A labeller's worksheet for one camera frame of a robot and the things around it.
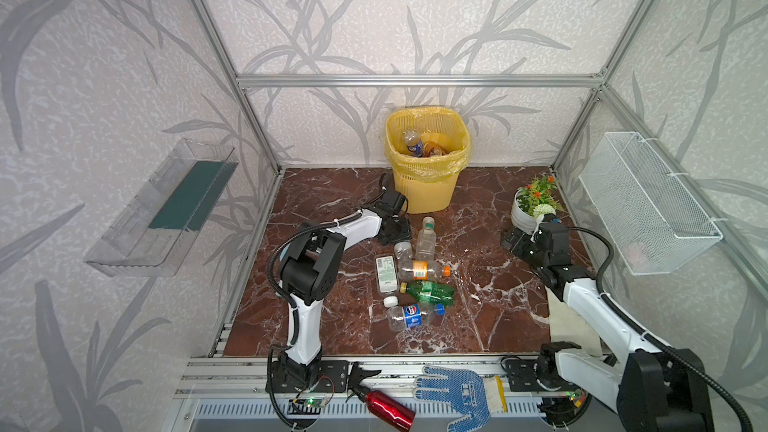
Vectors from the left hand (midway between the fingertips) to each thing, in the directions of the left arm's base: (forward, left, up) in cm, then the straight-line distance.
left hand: (409, 226), depth 98 cm
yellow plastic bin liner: (+28, -12, +19) cm, 36 cm away
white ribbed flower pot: (+1, -37, +3) cm, 37 cm away
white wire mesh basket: (-18, -51, +31) cm, 62 cm away
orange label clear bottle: (-16, -3, +2) cm, 17 cm away
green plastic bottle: (-22, -6, 0) cm, 23 cm away
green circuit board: (-49, +25, -5) cm, 55 cm away
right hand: (-6, -31, +8) cm, 33 cm away
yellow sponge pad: (-45, -21, -1) cm, 50 cm away
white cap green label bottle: (-3, -6, -4) cm, 8 cm away
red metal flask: (-48, +7, +2) cm, 49 cm away
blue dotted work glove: (-45, -13, -1) cm, 47 cm away
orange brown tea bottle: (+25, -8, +12) cm, 28 cm away
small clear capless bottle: (-10, +2, +1) cm, 10 cm away
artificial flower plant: (+3, -39, +12) cm, 41 cm away
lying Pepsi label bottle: (-29, -1, +2) cm, 29 cm away
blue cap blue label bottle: (+25, -1, +15) cm, 29 cm away
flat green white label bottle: (-16, +7, -1) cm, 18 cm away
